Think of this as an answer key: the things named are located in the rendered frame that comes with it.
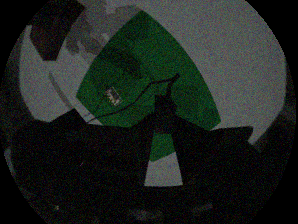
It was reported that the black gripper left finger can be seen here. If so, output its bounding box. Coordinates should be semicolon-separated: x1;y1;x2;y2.
77;113;156;186

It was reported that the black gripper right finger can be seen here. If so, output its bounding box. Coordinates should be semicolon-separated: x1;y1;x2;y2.
172;115;253;185

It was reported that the green circuit board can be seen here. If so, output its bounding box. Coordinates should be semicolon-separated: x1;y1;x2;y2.
76;11;221;161

